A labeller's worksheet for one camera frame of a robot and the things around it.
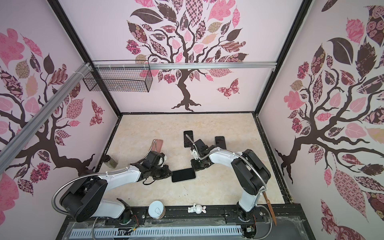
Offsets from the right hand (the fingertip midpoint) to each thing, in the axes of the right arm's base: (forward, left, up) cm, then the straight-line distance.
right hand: (193, 167), depth 90 cm
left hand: (-5, +12, 0) cm, 14 cm away
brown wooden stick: (-23, -40, 0) cm, 46 cm away
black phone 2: (+18, +4, +1) cm, 18 cm away
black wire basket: (+71, +62, +17) cm, 96 cm away
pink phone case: (+20, +25, -4) cm, 32 cm away
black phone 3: (+19, -19, -2) cm, 27 cm away
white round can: (-24, +18, +5) cm, 30 cm away
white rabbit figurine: (-23, -2, +3) cm, 24 cm away
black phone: (-3, +7, -4) cm, 8 cm away
